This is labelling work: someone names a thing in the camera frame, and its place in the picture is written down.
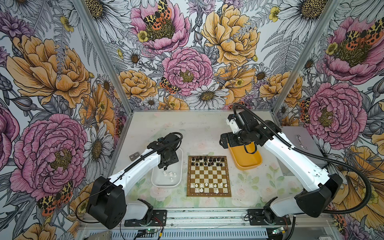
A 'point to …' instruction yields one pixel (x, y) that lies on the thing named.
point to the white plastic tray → (172, 176)
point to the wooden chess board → (208, 176)
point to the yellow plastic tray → (244, 160)
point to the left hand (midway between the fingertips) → (168, 164)
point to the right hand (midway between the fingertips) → (230, 145)
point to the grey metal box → (299, 137)
